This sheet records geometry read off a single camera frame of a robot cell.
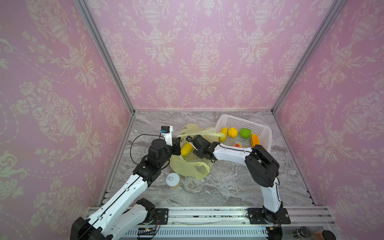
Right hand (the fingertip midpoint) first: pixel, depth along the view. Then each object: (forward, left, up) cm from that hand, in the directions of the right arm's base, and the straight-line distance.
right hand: (201, 145), depth 95 cm
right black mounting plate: (-40, -25, -4) cm, 47 cm away
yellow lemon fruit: (+8, -22, 0) cm, 23 cm away
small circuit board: (-44, +29, -7) cm, 53 cm away
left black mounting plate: (-38, +23, -4) cm, 45 cm away
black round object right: (-49, -50, +4) cm, 70 cm away
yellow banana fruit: (+11, -17, 0) cm, 20 cm away
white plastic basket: (+5, -42, +2) cm, 43 cm away
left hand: (-8, +11, +20) cm, 24 cm away
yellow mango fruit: (-3, +10, 0) cm, 10 cm away
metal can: (-48, -39, +4) cm, 62 cm away
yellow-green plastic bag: (-20, +7, +17) cm, 28 cm away
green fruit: (+7, -30, +1) cm, 31 cm away
